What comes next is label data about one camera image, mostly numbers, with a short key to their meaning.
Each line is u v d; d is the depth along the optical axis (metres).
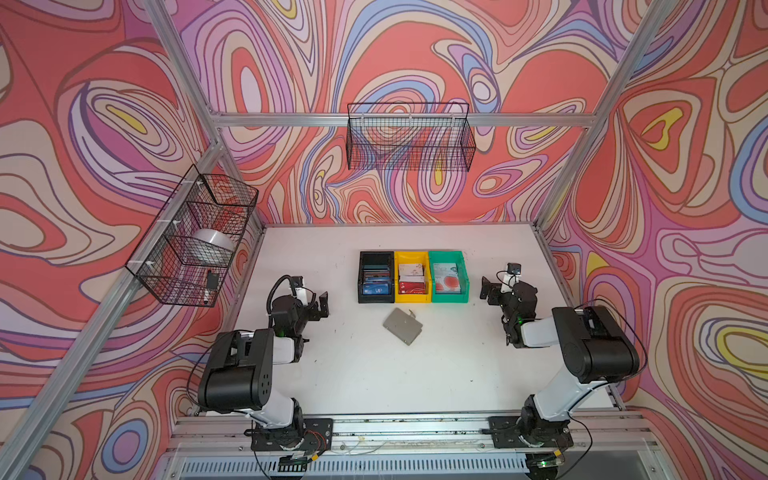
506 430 0.73
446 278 1.02
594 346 0.48
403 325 0.91
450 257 1.03
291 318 0.73
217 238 0.74
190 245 0.69
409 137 0.96
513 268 0.82
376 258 0.98
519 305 0.74
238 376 0.45
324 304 0.91
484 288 0.91
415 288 0.99
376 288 0.99
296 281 0.80
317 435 0.72
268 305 0.69
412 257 1.05
